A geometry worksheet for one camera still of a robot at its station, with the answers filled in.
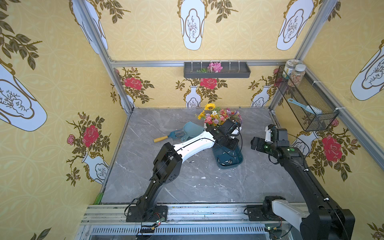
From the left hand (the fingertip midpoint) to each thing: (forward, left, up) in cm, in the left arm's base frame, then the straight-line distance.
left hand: (230, 141), depth 87 cm
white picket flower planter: (+16, +9, +5) cm, 19 cm away
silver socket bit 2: (-7, -1, -12) cm, 14 cm away
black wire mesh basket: (+16, -41, +22) cm, 50 cm away
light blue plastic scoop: (+21, +22, -15) cm, 34 cm away
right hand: (-3, -16, +3) cm, 17 cm away
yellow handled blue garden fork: (+16, +34, -14) cm, 40 cm away
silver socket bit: (-9, +4, -11) cm, 15 cm away
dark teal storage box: (-5, +1, -11) cm, 12 cm away
